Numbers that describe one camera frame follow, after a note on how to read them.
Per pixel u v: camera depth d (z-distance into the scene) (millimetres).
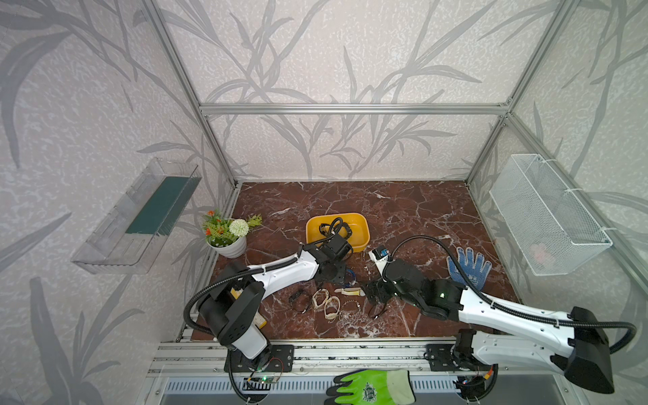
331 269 664
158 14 711
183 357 754
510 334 479
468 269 926
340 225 995
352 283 870
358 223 1021
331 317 806
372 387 679
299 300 845
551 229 630
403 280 544
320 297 858
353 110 953
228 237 868
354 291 848
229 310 438
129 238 654
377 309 839
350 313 825
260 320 806
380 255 654
